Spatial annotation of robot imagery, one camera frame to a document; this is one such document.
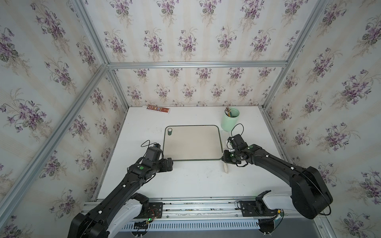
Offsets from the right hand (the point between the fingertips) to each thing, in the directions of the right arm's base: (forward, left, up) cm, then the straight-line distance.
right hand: (224, 158), depth 87 cm
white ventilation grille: (-32, +17, -5) cm, 37 cm away
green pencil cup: (+22, -5, +6) cm, 23 cm away
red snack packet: (+44, +50, -3) cm, 67 cm away
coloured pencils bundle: (+27, -3, +12) cm, 30 cm away
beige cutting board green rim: (+13, +19, -4) cm, 24 cm away
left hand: (-5, +33, +2) cm, 33 cm away
